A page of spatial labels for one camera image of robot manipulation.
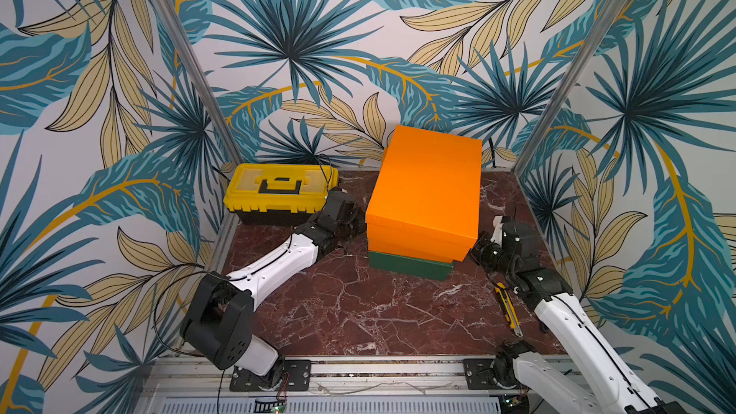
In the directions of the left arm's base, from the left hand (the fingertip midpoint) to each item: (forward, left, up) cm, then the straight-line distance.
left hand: (372, 222), depth 84 cm
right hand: (-6, -23, +3) cm, 24 cm away
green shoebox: (-7, -19, -17) cm, 26 cm away
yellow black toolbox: (+12, +30, -2) cm, 33 cm away
